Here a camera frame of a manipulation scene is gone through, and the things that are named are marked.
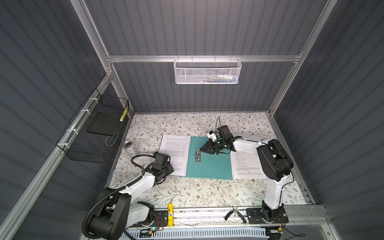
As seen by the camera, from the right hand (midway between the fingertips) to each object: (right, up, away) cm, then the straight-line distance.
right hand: (202, 151), depth 91 cm
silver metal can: (-44, +4, -5) cm, 44 cm away
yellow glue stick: (-16, -29, -18) cm, 38 cm away
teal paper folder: (0, -9, 0) cm, 9 cm away
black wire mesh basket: (-56, +11, -18) cm, 60 cm away
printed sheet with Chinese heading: (+28, -9, +1) cm, 30 cm away
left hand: (-20, -10, 0) cm, 22 cm away
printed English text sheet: (-16, +1, +10) cm, 19 cm away
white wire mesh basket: (+6, +62, +33) cm, 70 cm away
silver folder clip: (-2, -4, +5) cm, 7 cm away
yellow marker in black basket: (-44, +22, -9) cm, 50 cm away
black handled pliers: (+17, -28, -14) cm, 36 cm away
